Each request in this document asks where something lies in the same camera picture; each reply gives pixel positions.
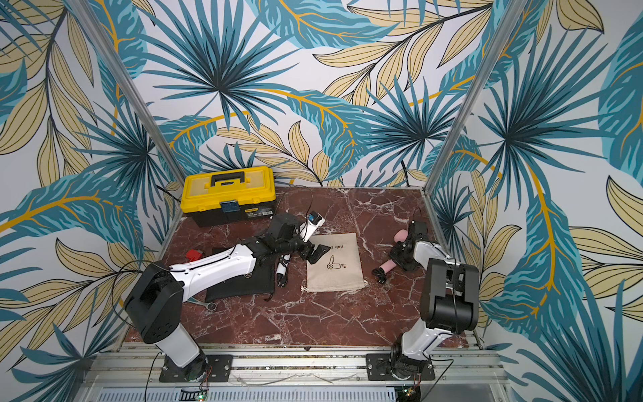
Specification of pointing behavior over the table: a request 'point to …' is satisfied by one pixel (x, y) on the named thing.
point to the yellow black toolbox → (228, 197)
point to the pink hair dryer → (400, 236)
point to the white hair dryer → (281, 270)
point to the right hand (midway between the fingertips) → (395, 257)
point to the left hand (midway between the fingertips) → (319, 241)
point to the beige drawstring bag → (339, 269)
